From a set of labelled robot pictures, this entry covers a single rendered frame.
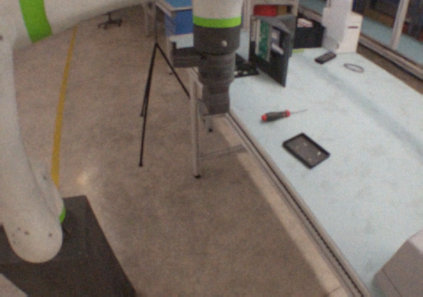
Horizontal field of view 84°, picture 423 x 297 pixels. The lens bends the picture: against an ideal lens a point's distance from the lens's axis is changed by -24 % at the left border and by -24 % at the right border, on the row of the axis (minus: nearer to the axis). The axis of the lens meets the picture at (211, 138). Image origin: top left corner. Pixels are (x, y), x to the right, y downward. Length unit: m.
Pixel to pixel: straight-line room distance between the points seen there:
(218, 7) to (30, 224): 0.53
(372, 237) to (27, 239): 0.71
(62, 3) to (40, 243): 0.46
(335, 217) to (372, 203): 0.12
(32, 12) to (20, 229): 0.40
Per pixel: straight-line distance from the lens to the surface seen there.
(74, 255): 0.85
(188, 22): 2.62
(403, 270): 0.54
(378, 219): 0.70
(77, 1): 0.56
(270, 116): 0.85
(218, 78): 0.58
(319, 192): 0.69
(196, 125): 1.79
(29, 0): 0.57
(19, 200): 0.55
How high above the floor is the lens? 1.49
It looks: 38 degrees down
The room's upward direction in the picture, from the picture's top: 1 degrees clockwise
